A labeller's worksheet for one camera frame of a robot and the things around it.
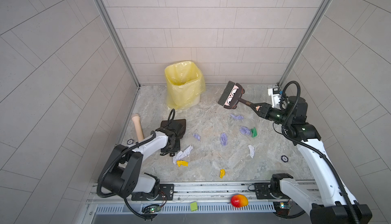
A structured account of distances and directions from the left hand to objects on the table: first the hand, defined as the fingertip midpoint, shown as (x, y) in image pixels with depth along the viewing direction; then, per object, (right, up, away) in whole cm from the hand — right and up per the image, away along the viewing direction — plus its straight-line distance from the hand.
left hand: (178, 147), depth 88 cm
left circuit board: (-8, -19, -22) cm, 31 cm away
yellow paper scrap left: (+4, -5, -9) cm, 11 cm away
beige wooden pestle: (-27, +16, +6) cm, 32 cm away
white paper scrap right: (+42, -1, -4) cm, 42 cm away
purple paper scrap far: (+38, +16, +10) cm, 42 cm away
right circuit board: (+52, -20, -20) cm, 59 cm away
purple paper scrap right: (+40, +9, +3) cm, 41 cm away
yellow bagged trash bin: (+4, +37, -3) cm, 38 cm away
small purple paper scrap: (+11, +6, +1) cm, 12 cm away
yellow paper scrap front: (+24, -10, -12) cm, 29 cm away
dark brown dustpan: (+2, +15, -17) cm, 23 cm away
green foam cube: (+10, -20, -20) cm, 30 cm away
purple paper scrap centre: (+27, +5, 0) cm, 27 cm away
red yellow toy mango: (+31, -17, -21) cm, 41 cm away
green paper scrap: (+46, +8, +3) cm, 46 cm away
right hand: (+36, +25, -19) cm, 48 cm away
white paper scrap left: (0, -3, -7) cm, 8 cm away
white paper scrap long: (+6, -1, -5) cm, 8 cm away
